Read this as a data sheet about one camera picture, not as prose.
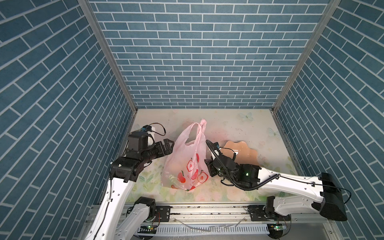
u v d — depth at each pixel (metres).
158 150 0.61
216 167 0.54
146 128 0.60
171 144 0.68
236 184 0.52
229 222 0.72
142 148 0.52
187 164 0.74
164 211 0.74
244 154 0.94
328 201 0.40
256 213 0.74
